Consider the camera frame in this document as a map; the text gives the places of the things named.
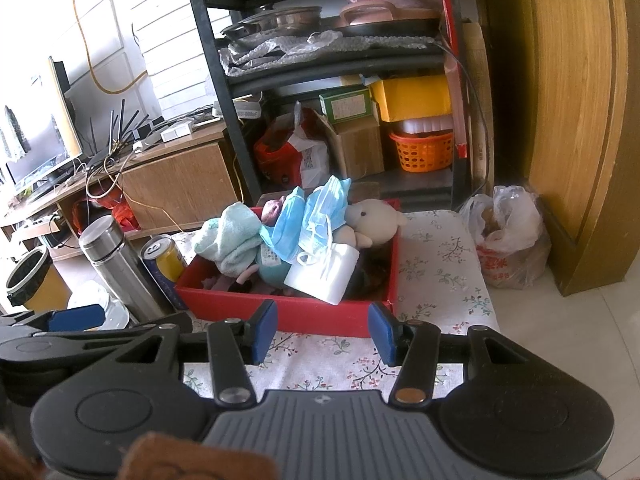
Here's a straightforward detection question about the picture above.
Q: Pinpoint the black router with antennas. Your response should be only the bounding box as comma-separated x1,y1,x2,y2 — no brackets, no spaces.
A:
82,100,153,161

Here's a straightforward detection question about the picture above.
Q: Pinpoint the floral tablecloth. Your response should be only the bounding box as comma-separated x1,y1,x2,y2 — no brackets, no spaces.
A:
172,210,502,401

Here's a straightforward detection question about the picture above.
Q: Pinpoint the stainless steel thermos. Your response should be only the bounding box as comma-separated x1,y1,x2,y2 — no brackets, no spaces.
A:
78,215,173,323

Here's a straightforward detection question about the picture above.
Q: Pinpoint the wooden television stand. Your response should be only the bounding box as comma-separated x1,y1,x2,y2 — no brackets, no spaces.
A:
0,122,241,263

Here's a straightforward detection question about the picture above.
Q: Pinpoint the orange red plastic bag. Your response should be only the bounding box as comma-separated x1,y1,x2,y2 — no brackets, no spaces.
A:
72,192,138,235

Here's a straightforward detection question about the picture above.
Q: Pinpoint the flat screen television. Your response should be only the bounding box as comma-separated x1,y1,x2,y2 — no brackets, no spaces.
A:
0,57,83,188

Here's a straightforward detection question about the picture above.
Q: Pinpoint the green box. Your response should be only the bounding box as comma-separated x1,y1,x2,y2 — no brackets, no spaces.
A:
319,86,375,126

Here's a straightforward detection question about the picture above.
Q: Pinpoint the dark striped knit hat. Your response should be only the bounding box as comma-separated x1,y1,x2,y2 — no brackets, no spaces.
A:
345,247,396,302

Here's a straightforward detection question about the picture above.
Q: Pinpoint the red long carton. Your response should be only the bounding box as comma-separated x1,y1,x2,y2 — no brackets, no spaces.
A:
434,0,470,158

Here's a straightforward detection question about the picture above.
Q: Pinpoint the yellow trash bin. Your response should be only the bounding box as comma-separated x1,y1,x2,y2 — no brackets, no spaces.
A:
5,245,71,313

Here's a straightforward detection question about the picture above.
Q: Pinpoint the mint and white towel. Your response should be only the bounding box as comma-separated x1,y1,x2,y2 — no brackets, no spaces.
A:
192,203,266,277

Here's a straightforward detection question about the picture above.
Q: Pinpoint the white rabbit plush toy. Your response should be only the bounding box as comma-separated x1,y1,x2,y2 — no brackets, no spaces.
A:
344,199,408,252

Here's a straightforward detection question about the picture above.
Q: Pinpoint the white power adapter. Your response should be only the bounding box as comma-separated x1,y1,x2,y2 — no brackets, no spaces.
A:
160,119,195,143

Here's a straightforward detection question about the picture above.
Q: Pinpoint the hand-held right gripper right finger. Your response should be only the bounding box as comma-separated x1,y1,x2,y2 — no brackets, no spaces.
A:
367,302,536,407

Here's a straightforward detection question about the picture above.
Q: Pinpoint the red and white plastic bag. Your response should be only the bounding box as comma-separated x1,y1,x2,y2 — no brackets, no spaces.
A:
253,102,332,190

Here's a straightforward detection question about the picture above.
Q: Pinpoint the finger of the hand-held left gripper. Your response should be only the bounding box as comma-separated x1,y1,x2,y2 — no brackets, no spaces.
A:
0,322,193,367
0,304,107,335

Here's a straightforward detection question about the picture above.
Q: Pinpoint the tan board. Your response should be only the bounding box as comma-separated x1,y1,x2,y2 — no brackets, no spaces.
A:
47,55,85,158

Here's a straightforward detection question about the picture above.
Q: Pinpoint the brown cardboard box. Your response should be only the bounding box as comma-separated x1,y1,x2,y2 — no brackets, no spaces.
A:
312,107,386,181

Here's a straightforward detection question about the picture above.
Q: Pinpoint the clear bubble wrap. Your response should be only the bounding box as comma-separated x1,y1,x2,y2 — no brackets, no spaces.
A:
219,30,443,78

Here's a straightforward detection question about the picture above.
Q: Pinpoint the red cardboard box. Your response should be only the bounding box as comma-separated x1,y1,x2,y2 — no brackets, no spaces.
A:
175,199,402,339

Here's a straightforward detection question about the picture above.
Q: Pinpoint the wooden cabinet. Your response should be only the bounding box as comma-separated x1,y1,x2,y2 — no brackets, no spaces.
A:
480,0,640,297

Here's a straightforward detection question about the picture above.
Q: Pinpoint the pink knitted sock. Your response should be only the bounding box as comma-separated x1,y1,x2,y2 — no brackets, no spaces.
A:
261,199,287,224

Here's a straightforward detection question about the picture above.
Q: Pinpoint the stainless steel pot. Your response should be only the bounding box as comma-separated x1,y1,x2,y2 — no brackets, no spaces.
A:
220,5,323,43

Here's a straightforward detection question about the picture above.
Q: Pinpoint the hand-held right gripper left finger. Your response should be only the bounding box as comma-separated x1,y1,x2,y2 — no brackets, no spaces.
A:
102,300,279,407

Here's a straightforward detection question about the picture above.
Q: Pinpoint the pink handled pan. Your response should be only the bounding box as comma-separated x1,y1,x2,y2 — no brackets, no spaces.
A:
334,1,441,38

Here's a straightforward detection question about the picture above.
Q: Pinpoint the blue and yellow can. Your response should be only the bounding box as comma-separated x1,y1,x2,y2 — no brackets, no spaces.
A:
140,234,190,311

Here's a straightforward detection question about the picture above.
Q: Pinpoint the blue face mask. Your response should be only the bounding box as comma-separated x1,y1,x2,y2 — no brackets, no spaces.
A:
299,176,352,267
259,187,313,263

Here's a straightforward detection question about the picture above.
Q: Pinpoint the white sponge block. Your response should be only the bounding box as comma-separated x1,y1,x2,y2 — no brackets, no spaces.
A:
284,242,359,306

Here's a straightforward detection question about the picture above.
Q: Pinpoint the flat cardboard sheet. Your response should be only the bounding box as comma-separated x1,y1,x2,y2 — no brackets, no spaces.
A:
460,20,496,191

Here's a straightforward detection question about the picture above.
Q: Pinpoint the clear plastic container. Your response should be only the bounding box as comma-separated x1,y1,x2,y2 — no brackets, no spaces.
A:
392,115,453,137

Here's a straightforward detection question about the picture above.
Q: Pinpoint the yellow cable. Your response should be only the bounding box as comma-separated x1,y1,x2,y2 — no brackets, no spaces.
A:
70,0,151,95

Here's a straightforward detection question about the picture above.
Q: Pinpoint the orange plastic basket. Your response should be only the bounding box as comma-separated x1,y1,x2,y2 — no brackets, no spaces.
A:
389,130,456,173

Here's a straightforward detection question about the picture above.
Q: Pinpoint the black metal shelf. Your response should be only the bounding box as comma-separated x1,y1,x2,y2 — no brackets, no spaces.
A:
180,0,473,213

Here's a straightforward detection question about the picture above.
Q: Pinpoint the yellow box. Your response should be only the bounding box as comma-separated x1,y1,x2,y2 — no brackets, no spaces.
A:
370,75,453,123

